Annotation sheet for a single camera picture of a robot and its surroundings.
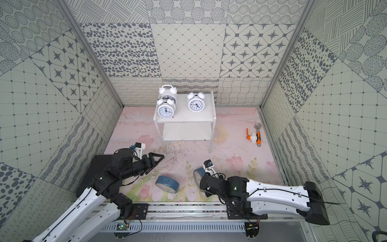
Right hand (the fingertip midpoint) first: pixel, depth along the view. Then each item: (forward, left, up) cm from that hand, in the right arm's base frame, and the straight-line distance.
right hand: (207, 182), depth 74 cm
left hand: (+6, +21, +11) cm, 24 cm away
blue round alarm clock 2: (+5, +5, -3) cm, 7 cm away
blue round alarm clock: (-2, +19, +3) cm, 20 cm away
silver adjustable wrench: (+31, -36, -9) cm, 48 cm away
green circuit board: (-18, +42, -10) cm, 47 cm away
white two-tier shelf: (+32, +12, +7) cm, 35 cm away
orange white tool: (+32, -32, -7) cm, 46 cm away
